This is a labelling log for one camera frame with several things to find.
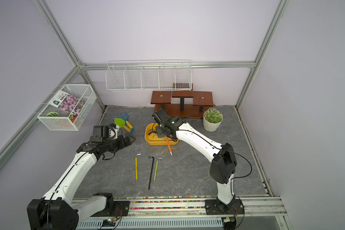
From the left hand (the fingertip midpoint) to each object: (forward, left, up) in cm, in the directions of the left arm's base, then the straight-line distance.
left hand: (130, 142), depth 80 cm
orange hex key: (+2, -22, -16) cm, 27 cm away
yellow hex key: (-8, -1, -16) cm, 18 cm away
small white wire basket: (+6, +29, +14) cm, 33 cm away
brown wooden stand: (+36, -37, -8) cm, 52 cm away
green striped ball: (+9, +35, +17) cm, 40 cm away
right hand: (+6, -19, +2) cm, 20 cm away
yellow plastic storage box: (+14, -9, -17) cm, 24 cm away
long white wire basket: (+45, -11, +13) cm, 48 cm away
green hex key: (-10, -13, -16) cm, 23 cm away
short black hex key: (-14, -10, -16) cm, 24 cm away
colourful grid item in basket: (+37, -33, +8) cm, 50 cm away
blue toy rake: (+34, +13, -18) cm, 40 cm away
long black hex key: (+18, -9, -16) cm, 25 cm away
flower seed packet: (+16, +30, +18) cm, 38 cm away
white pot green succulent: (+16, -52, -5) cm, 55 cm away
